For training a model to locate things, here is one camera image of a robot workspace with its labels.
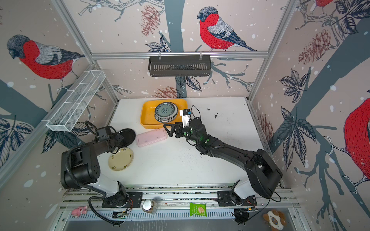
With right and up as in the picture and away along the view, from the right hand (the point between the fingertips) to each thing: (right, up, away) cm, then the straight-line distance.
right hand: (168, 126), depth 76 cm
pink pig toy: (-44, -41, -7) cm, 61 cm away
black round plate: (-30, -9, +21) cm, 38 cm away
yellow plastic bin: (-22, +12, +38) cm, 45 cm away
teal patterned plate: (-6, +9, +32) cm, 34 cm away
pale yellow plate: (-31, -23, +12) cm, 41 cm away
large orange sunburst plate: (-5, +2, +27) cm, 27 cm away
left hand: (-37, -10, +18) cm, 43 cm away
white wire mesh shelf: (-51, +13, +2) cm, 53 cm away
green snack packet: (+16, -40, -6) cm, 44 cm away
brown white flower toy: (+52, -43, -10) cm, 68 cm away
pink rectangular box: (-14, -9, +19) cm, 26 cm away
